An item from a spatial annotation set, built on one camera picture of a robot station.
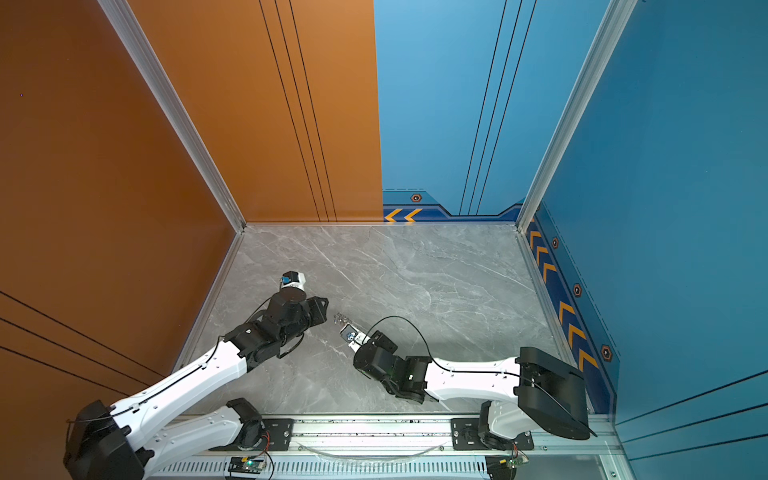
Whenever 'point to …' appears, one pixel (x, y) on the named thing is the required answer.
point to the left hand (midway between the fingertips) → (329, 299)
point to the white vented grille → (381, 468)
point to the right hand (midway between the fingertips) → (360, 339)
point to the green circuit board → (239, 465)
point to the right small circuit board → (513, 462)
